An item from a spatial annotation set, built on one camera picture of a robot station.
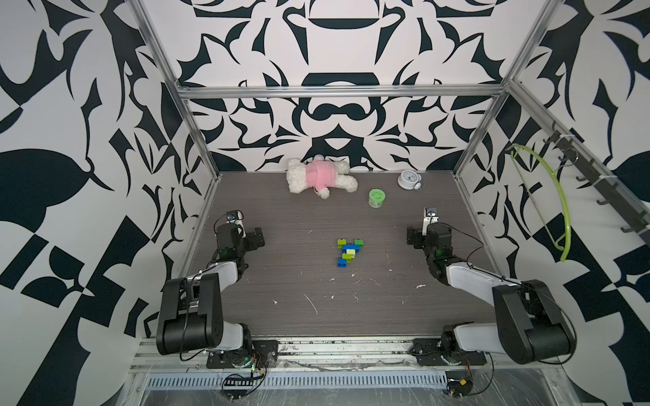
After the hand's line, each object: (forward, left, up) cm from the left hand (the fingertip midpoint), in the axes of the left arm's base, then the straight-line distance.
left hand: (244, 227), depth 93 cm
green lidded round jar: (+14, -51, -2) cm, 53 cm away
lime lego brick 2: (-5, -35, -5) cm, 36 cm away
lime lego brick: (-10, -37, -5) cm, 39 cm away
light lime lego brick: (-9, -38, -4) cm, 39 cm away
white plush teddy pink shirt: (+24, -28, +2) cm, 37 cm away
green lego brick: (-5, -42, -5) cm, 42 cm away
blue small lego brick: (-13, -35, -5) cm, 38 cm away
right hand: (-2, -65, +3) cm, 65 cm away
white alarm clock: (+24, -68, -3) cm, 72 cm away
